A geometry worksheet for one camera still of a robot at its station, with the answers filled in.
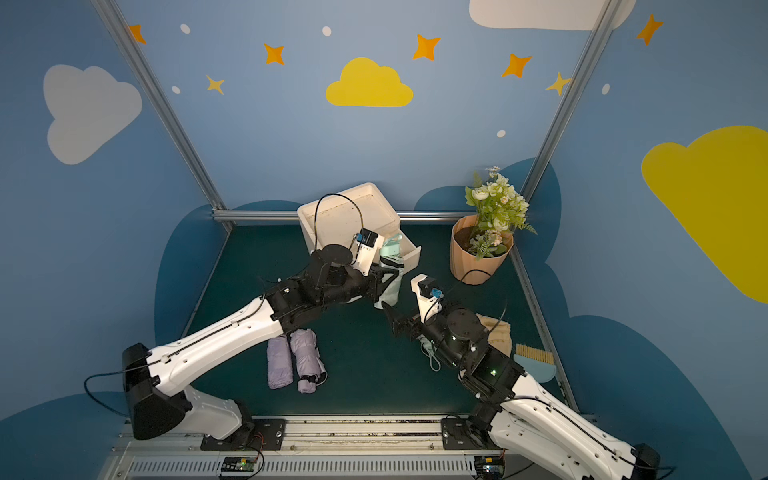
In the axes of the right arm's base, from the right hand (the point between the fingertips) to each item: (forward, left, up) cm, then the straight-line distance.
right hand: (407, 289), depth 67 cm
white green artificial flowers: (+29, -26, -1) cm, 39 cm away
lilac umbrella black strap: (-11, +25, -25) cm, 37 cm away
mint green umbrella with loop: (-2, -8, -29) cm, 30 cm away
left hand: (+5, +3, +3) cm, 6 cm away
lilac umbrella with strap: (-9, +35, -28) cm, 46 cm away
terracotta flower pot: (+23, -19, -19) cm, 35 cm away
